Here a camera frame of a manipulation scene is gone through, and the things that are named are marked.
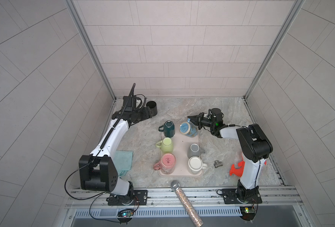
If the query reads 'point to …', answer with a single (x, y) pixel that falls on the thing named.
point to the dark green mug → (169, 129)
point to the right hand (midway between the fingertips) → (188, 117)
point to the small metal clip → (217, 164)
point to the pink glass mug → (167, 164)
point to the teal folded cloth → (123, 160)
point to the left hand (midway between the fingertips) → (151, 110)
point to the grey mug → (194, 151)
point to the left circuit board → (126, 213)
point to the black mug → (153, 107)
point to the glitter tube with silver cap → (175, 186)
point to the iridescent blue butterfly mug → (188, 128)
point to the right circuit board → (248, 213)
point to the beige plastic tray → (184, 147)
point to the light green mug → (166, 145)
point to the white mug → (195, 165)
